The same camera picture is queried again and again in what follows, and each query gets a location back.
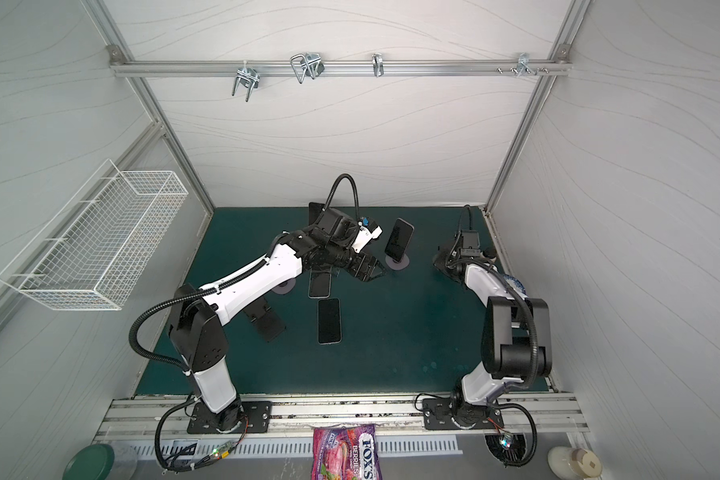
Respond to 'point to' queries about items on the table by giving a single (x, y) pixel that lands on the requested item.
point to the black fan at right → (509, 449)
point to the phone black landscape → (329, 329)
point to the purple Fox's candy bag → (345, 453)
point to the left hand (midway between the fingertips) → (382, 262)
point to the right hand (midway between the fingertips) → (448, 255)
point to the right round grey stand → (397, 265)
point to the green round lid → (91, 462)
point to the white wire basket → (89, 244)
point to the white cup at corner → (574, 463)
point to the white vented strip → (283, 448)
